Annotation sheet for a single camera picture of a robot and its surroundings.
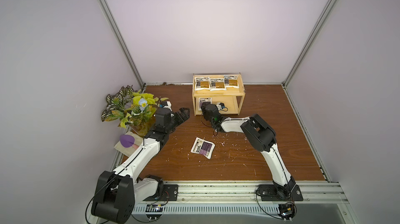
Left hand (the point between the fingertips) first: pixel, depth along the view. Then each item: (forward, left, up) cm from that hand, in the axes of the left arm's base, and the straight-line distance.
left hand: (186, 111), depth 83 cm
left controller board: (-42, +13, -20) cm, 48 cm away
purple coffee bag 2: (+20, -7, -14) cm, 26 cm away
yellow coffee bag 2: (+17, -17, +5) cm, 25 cm away
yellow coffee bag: (+17, -8, +5) cm, 20 cm away
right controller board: (-42, -48, -20) cm, 67 cm away
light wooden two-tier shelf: (+24, -29, -15) cm, 40 cm away
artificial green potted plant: (-1, +28, +3) cm, 28 cm away
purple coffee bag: (-13, -8, -17) cm, 23 cm away
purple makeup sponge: (-9, +37, -18) cm, 42 cm away
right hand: (+14, -7, -9) cm, 18 cm away
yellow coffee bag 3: (+20, -26, +4) cm, 33 cm away
